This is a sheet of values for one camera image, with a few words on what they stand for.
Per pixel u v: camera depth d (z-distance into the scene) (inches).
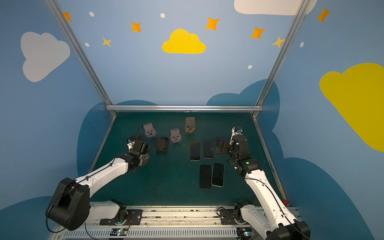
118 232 27.8
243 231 28.2
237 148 22.7
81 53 33.3
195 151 41.5
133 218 29.2
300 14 28.3
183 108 51.6
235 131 27.5
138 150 27.1
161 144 37.6
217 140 41.1
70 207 16.2
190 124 42.1
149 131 41.1
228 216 29.5
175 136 40.0
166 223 28.9
